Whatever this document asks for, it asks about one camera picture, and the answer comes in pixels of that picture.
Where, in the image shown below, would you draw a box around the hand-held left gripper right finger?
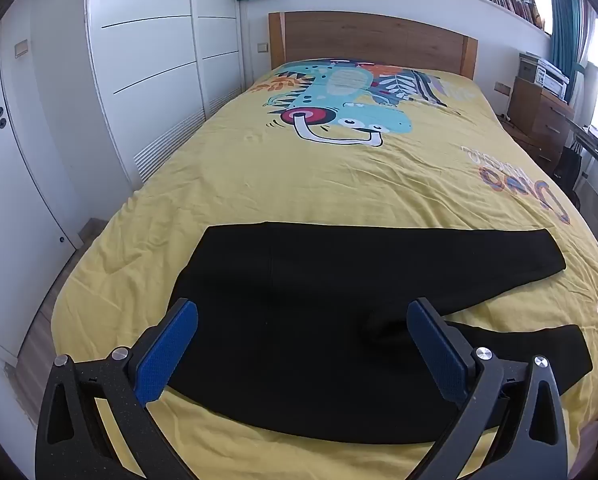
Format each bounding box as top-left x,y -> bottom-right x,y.
406,298 -> 569,480

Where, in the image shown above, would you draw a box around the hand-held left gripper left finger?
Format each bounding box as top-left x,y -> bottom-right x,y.
35,298 -> 199,480

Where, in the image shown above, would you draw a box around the black pants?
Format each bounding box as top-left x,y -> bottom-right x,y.
165,221 -> 594,446

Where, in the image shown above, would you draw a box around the black bag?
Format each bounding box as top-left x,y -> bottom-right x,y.
552,142 -> 583,194

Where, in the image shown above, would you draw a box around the desk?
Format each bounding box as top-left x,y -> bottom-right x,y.
564,119 -> 598,181

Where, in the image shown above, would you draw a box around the yellow printed bedspread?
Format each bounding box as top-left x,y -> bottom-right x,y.
50,59 -> 598,480

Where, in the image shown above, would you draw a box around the wooden dresser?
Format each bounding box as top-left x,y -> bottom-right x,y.
507,76 -> 576,165

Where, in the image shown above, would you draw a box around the white door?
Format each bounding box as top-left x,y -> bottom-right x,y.
0,22 -> 83,358

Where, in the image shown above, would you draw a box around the white printer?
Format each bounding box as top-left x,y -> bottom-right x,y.
519,52 -> 571,99

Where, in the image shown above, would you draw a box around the white wardrobe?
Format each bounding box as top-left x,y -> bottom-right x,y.
84,0 -> 245,193

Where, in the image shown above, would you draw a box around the wooden headboard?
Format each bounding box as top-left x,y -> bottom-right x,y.
268,11 -> 480,81

